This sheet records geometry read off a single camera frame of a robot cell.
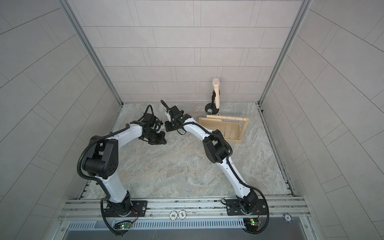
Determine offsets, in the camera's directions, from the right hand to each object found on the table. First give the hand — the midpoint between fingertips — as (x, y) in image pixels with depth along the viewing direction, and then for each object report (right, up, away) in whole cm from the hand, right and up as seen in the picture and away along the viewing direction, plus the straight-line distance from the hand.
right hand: (167, 127), depth 99 cm
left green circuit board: (-11, -41, -34) cm, 54 cm away
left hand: (+2, -8, -6) cm, 10 cm away
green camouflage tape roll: (+29, +10, +6) cm, 31 cm away
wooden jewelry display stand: (+46, -1, +5) cm, 46 cm away
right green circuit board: (+48, -41, -32) cm, 71 cm away
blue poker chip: (+63, -40, -31) cm, 80 cm away
